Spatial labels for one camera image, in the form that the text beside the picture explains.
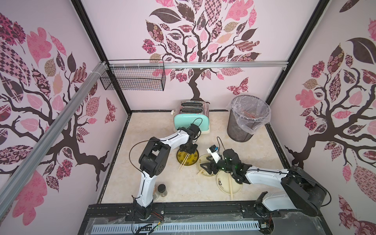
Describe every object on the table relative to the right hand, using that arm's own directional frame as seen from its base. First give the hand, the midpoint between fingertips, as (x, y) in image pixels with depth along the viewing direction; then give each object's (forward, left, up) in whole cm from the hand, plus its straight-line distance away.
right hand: (204, 160), depth 83 cm
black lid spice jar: (-15, +23, +1) cm, 28 cm away
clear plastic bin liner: (+32, -34, +7) cm, 47 cm away
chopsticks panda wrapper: (-4, +3, -6) cm, 8 cm away
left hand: (+9, +9, -8) cm, 15 cm away
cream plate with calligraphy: (+4, 0, -8) cm, 9 cm away
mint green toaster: (+34, +6, +6) cm, 35 cm away
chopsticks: (-14, -14, -6) cm, 20 cm away
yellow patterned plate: (+5, +8, -8) cm, 12 cm away
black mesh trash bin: (+20, -22, +1) cm, 29 cm away
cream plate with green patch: (-10, -11, -9) cm, 17 cm away
